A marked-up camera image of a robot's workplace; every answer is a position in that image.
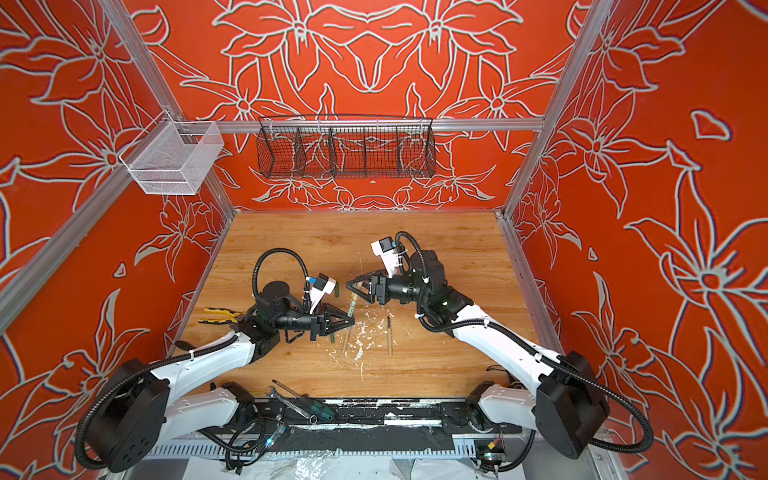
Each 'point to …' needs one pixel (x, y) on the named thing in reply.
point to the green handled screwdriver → (303, 404)
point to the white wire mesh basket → (173, 158)
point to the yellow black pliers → (231, 320)
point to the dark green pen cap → (337, 289)
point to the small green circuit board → (495, 456)
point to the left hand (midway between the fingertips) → (351, 322)
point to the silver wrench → (313, 419)
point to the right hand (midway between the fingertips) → (348, 285)
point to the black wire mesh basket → (323, 146)
